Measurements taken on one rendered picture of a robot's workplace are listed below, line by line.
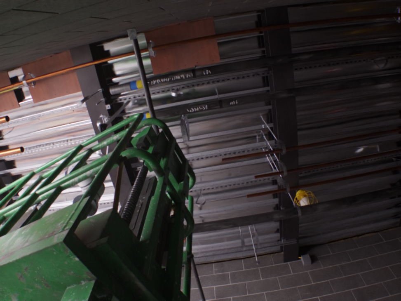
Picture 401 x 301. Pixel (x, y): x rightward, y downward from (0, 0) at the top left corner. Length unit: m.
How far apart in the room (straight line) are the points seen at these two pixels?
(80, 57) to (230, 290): 3.15
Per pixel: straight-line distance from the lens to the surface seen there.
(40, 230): 0.90
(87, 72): 2.78
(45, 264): 0.81
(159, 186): 1.23
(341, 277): 3.84
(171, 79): 2.25
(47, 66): 3.19
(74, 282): 0.82
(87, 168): 1.24
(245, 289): 3.68
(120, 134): 1.78
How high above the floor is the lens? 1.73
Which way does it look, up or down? 66 degrees up
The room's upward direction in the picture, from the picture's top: straight up
